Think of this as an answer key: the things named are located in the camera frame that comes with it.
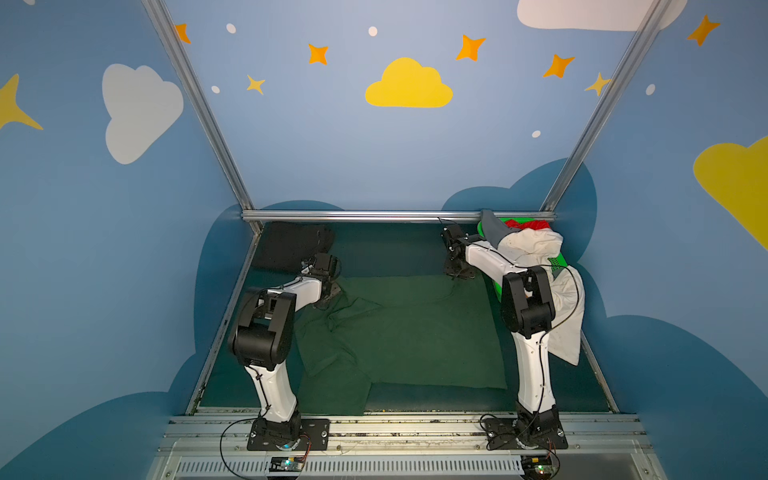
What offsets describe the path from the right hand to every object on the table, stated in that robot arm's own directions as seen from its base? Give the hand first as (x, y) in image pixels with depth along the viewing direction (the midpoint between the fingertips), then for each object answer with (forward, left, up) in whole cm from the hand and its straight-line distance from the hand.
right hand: (460, 268), depth 104 cm
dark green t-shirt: (-22, +11, -4) cm, 25 cm away
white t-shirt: (+9, -27, +2) cm, 29 cm away
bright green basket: (+2, -33, +4) cm, 33 cm away
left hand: (-10, +45, -2) cm, 46 cm away
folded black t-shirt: (+7, +65, 0) cm, 65 cm away
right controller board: (-56, -14, -4) cm, 58 cm away
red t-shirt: (+18, -29, +5) cm, 35 cm away
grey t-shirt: (+16, -14, +5) cm, 22 cm away
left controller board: (-59, +47, -3) cm, 76 cm away
